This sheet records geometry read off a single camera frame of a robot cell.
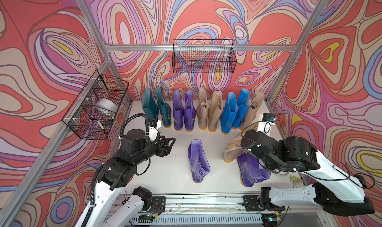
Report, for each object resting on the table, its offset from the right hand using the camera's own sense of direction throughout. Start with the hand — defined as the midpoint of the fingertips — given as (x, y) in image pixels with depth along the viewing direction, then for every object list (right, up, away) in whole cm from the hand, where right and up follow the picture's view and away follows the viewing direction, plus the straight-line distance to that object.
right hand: (246, 137), depth 60 cm
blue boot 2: (+6, +16, +22) cm, 28 cm away
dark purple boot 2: (-23, +9, +24) cm, 35 cm away
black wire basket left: (-76, +11, +19) cm, 79 cm away
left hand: (-31, -1, +4) cm, 31 cm away
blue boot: (-2, +10, +22) cm, 25 cm away
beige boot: (-16, +12, +24) cm, 31 cm away
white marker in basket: (-68, +4, +13) cm, 69 cm away
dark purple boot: (-30, +11, +20) cm, 38 cm away
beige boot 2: (-8, +14, +25) cm, 30 cm away
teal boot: (-46, +14, +22) cm, 53 cm away
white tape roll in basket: (-65, +15, +14) cm, 68 cm away
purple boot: (-18, -19, +27) cm, 38 cm away
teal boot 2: (-38, +13, +24) cm, 47 cm away
